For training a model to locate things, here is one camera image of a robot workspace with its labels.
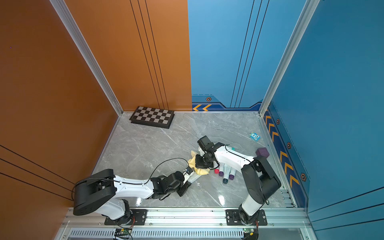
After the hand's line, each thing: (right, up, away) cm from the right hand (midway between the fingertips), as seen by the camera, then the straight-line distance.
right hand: (196, 166), depth 87 cm
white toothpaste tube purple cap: (+21, -4, 0) cm, 21 cm away
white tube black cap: (-2, -6, -3) cm, 6 cm away
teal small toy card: (+41, +16, +16) cm, 47 cm away
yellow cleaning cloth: (-2, +2, -1) cm, 3 cm away
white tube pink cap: (+12, -3, 0) cm, 12 cm away
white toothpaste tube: (+18, -2, +1) cm, 18 cm away
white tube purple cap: (+15, -4, 0) cm, 15 cm away
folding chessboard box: (-34, +31, +26) cm, 53 cm away
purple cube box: (+41, +7, +5) cm, 42 cm away
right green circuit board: (+25, -27, -17) cm, 41 cm away
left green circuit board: (-36, -29, -14) cm, 48 cm away
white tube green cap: (+14, +15, -26) cm, 33 cm away
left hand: (-3, -8, -2) cm, 9 cm away
